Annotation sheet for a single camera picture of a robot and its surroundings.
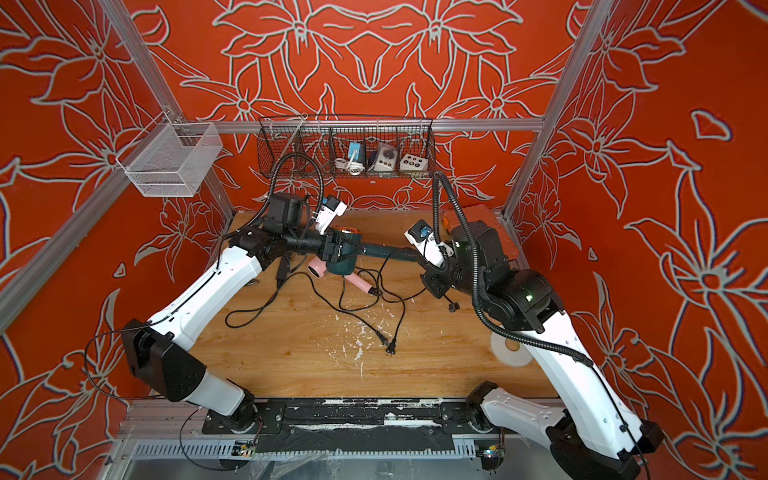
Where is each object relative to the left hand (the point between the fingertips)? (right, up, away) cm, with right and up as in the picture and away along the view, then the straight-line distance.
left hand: (355, 242), depth 72 cm
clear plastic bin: (-59, +26, +18) cm, 67 cm away
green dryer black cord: (+26, -17, +6) cm, 32 cm away
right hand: (+13, -3, -11) cm, 17 cm away
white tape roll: (+45, -33, +11) cm, 57 cm away
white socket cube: (+16, +26, +22) cm, 38 cm away
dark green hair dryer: (-1, +1, -3) cm, 3 cm away
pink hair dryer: (-14, -8, +23) cm, 28 cm away
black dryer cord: (-30, -20, +21) cm, 42 cm away
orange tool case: (+48, +11, +45) cm, 67 cm away
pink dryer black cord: (+9, -30, +12) cm, 34 cm away
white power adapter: (+8, +26, +19) cm, 33 cm away
